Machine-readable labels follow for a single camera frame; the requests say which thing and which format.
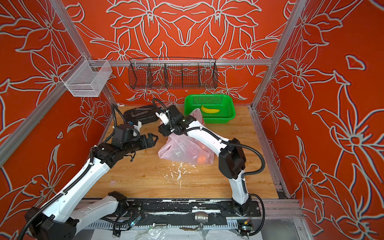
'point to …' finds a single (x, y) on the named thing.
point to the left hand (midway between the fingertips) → (151, 137)
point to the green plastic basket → (215, 108)
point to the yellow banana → (208, 110)
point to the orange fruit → (202, 159)
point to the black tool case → (145, 114)
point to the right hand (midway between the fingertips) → (160, 126)
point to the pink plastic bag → (182, 148)
